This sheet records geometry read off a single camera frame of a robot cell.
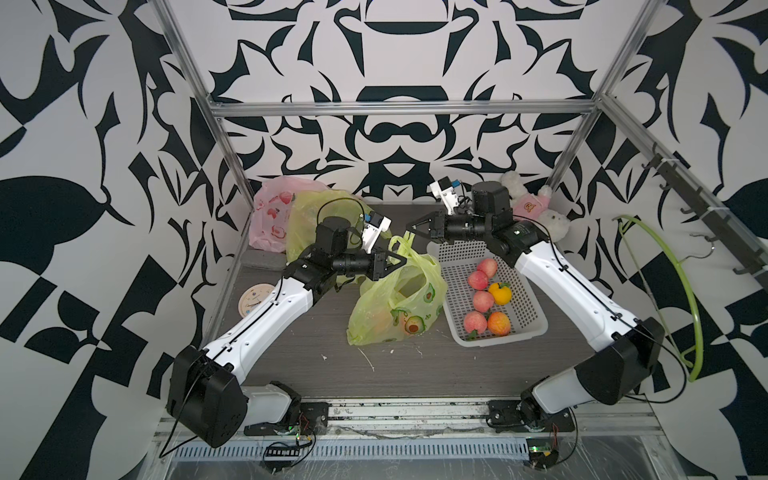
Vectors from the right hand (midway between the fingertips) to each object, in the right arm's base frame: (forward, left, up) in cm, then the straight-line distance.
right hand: (408, 224), depth 69 cm
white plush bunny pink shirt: (+31, -48, -27) cm, 63 cm away
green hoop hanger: (+11, -60, -13) cm, 63 cm away
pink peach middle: (-4, -23, -30) cm, 38 cm away
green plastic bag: (-12, +1, -15) cm, 19 cm away
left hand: (-4, +1, -7) cm, 8 cm away
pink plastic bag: (+32, +46, -25) cm, 62 cm away
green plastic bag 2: (+32, +34, -27) cm, 54 cm away
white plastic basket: (+12, -19, -33) cm, 40 cm away
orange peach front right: (-11, -26, -30) cm, 41 cm away
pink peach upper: (+3, -23, -30) cm, 38 cm away
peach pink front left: (-11, -19, -29) cm, 36 cm away
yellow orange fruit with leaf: (-1, -30, -30) cm, 42 cm away
